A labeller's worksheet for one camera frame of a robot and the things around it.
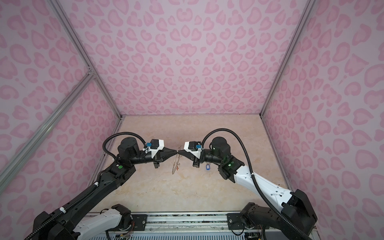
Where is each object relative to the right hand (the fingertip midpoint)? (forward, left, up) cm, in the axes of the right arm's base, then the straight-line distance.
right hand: (180, 151), depth 65 cm
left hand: (+1, +2, 0) cm, 2 cm away
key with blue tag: (+6, -13, -28) cm, 32 cm away
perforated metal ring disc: (-2, +2, -5) cm, 6 cm away
